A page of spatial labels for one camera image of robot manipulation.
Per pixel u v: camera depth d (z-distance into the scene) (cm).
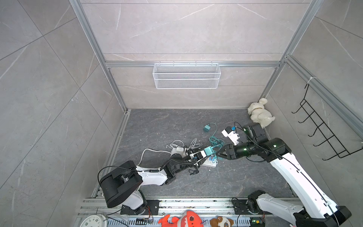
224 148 60
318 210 37
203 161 68
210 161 86
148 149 93
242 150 57
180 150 86
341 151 58
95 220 67
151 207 73
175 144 90
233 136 62
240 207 73
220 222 68
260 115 103
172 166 60
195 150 69
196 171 86
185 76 101
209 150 70
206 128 105
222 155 63
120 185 44
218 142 99
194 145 85
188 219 64
